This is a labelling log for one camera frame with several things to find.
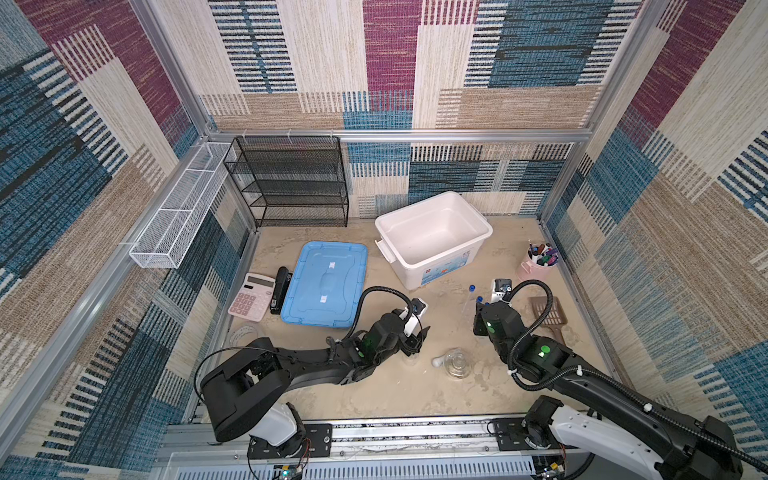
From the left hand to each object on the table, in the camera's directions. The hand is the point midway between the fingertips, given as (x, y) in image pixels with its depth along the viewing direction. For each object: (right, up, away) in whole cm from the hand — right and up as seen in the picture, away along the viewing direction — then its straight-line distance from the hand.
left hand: (421, 317), depth 82 cm
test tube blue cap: (+14, +8, +1) cm, 16 cm away
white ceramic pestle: (+5, -13, +2) cm, 14 cm away
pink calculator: (-52, +3, +15) cm, 54 cm away
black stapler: (-44, +5, +16) cm, 47 cm away
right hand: (+16, +3, -2) cm, 17 cm away
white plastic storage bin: (+8, +22, +32) cm, 39 cm away
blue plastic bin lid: (-29, +6, +19) cm, 35 cm away
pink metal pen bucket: (+38, +14, +12) cm, 42 cm away
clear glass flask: (+9, -11, -3) cm, 15 cm away
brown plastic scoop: (+43, -3, +12) cm, 45 cm away
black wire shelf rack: (-44, +43, +28) cm, 68 cm away
